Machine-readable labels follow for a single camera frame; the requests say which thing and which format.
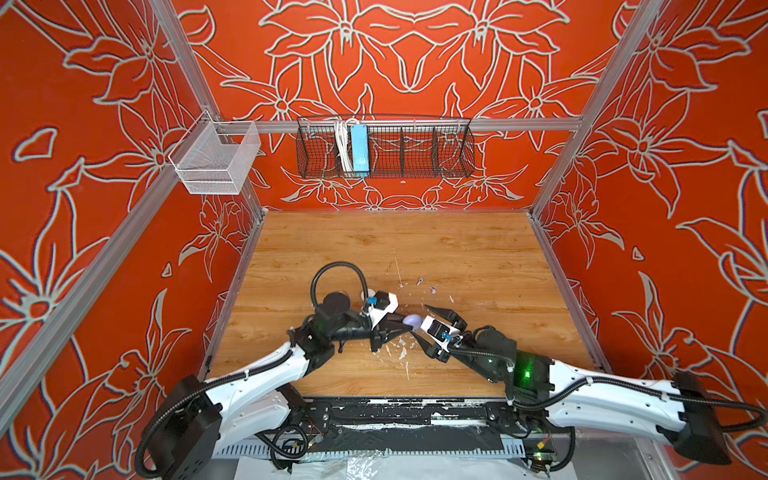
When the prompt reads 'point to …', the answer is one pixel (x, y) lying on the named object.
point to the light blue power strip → (360, 148)
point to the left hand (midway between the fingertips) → (408, 323)
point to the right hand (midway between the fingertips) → (417, 316)
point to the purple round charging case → (413, 320)
